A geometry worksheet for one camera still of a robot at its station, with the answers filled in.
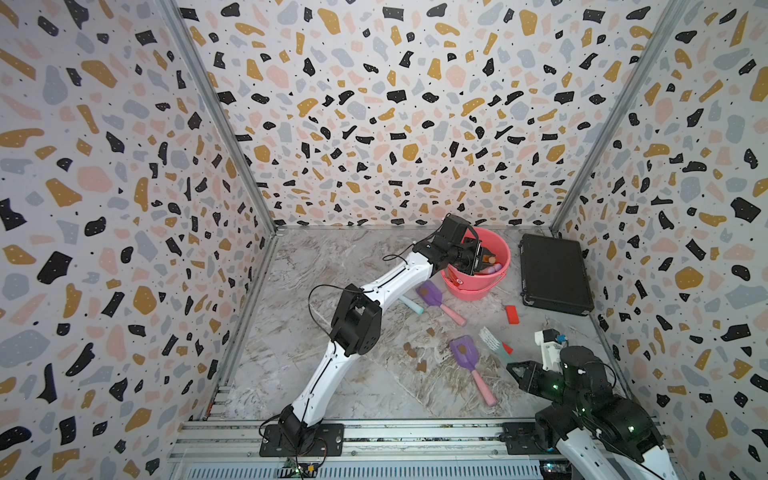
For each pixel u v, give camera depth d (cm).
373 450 73
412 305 97
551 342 65
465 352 89
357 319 60
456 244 76
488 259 86
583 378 52
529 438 73
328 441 74
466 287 92
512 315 97
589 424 50
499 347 76
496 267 90
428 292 102
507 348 90
